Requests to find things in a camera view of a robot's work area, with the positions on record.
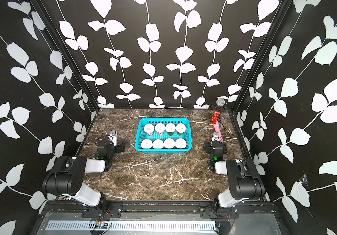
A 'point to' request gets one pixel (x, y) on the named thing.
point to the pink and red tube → (214, 121)
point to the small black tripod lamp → (220, 105)
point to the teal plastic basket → (140, 135)
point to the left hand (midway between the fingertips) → (116, 136)
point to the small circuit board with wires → (100, 224)
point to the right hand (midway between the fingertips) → (214, 138)
